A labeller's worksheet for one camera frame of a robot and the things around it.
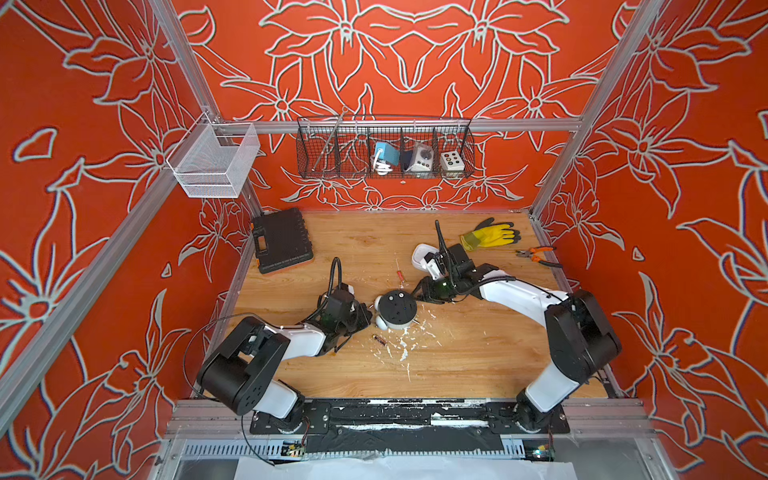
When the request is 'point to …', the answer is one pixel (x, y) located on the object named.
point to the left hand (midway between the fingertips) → (375, 312)
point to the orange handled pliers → (529, 253)
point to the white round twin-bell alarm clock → (395, 310)
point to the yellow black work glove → (490, 235)
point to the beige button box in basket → (451, 164)
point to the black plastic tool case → (281, 239)
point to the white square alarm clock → (419, 252)
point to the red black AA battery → (380, 340)
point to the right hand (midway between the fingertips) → (408, 297)
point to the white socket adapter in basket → (423, 157)
